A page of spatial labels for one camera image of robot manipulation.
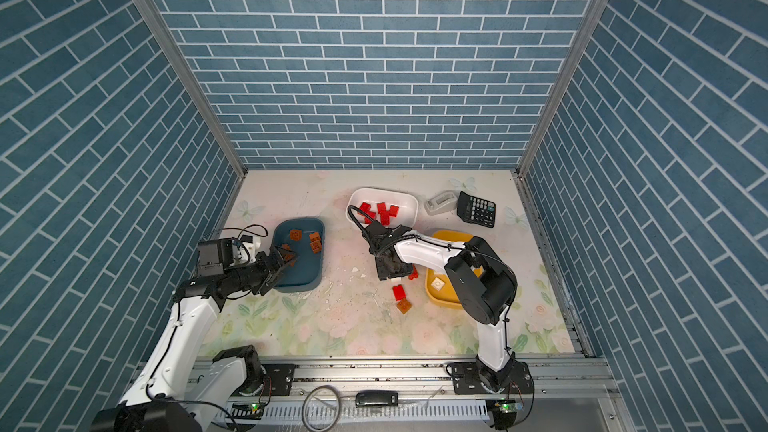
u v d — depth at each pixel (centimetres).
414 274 92
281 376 74
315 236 99
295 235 99
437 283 89
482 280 50
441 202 108
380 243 72
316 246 96
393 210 108
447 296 85
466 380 74
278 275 71
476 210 106
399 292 89
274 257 71
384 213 106
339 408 69
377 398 68
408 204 107
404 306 85
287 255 75
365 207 108
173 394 40
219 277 60
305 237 100
